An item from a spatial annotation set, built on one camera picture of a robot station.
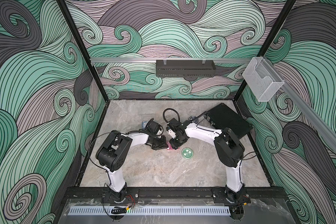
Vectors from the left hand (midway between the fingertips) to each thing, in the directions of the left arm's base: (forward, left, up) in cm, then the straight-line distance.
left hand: (168, 145), depth 90 cm
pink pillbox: (-1, -1, 0) cm, 1 cm away
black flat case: (+21, -40, +4) cm, 45 cm away
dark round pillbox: (+21, -21, -1) cm, 29 cm away
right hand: (0, -4, -1) cm, 4 cm away
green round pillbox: (-5, -12, -1) cm, 13 cm away
